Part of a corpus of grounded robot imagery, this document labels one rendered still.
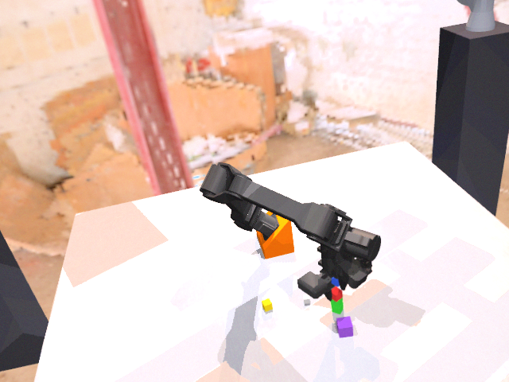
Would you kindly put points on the purple cube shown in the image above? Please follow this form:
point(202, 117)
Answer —
point(344, 327)

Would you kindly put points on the green block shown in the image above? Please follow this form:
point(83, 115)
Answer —
point(338, 303)
point(338, 309)

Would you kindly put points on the red block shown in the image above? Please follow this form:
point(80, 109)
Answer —
point(337, 294)

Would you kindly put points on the yellow block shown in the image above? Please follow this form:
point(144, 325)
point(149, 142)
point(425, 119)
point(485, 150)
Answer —
point(267, 305)

